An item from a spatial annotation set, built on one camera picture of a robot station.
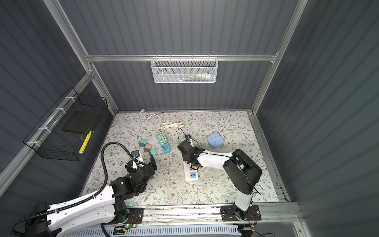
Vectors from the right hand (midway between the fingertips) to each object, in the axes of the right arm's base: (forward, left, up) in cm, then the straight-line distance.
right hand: (189, 151), depth 93 cm
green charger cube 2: (+8, +17, +3) cm, 19 cm away
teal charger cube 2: (+1, +24, -2) cm, 24 cm away
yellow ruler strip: (-9, +49, +25) cm, 55 cm away
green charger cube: (+13, +19, +3) cm, 23 cm away
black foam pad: (+4, +57, +26) cm, 63 cm away
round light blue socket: (+9, -17, -1) cm, 19 cm away
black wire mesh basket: (-4, +62, +26) cm, 67 cm away
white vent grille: (-41, -19, -5) cm, 45 cm away
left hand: (-10, +23, +12) cm, 28 cm away
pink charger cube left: (+5, +29, -3) cm, 29 cm away
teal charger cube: (+8, +33, -2) cm, 34 cm away
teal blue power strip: (+4, +16, -1) cm, 17 cm away
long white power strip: (-14, -1, -1) cm, 14 cm away
